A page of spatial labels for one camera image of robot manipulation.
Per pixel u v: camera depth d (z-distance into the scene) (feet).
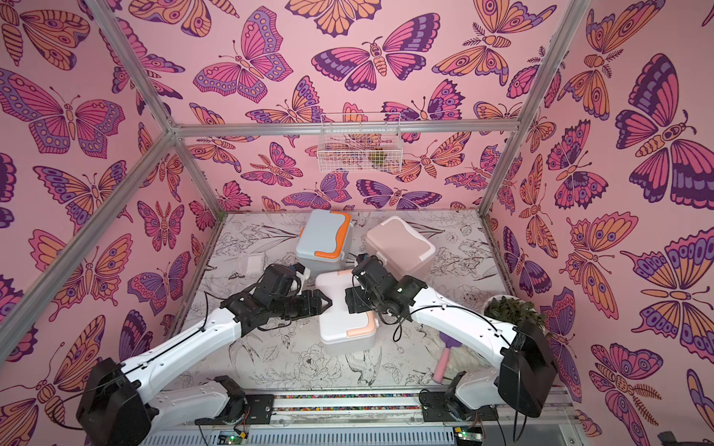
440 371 2.56
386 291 1.92
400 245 3.01
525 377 1.23
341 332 2.40
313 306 2.29
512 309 2.43
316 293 2.35
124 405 1.26
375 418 2.39
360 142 3.11
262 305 1.97
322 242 3.02
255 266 3.41
